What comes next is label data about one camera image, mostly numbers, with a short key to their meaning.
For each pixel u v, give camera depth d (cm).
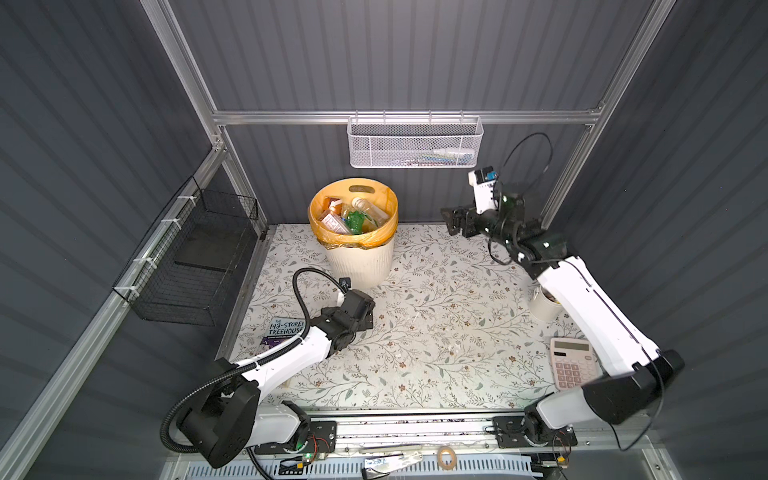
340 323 65
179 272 72
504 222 53
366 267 91
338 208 92
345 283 76
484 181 59
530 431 66
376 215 97
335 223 87
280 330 91
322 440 72
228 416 42
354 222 94
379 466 68
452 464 71
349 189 96
